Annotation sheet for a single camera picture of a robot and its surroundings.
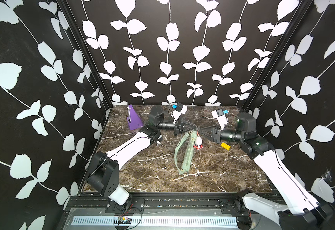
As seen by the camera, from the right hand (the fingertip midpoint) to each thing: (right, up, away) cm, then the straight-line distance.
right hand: (200, 130), depth 65 cm
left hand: (-2, +2, +1) cm, 3 cm away
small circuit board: (-37, -46, +5) cm, 59 cm away
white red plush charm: (0, -8, +6) cm, 10 cm away
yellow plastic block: (+23, -13, +30) cm, 40 cm away
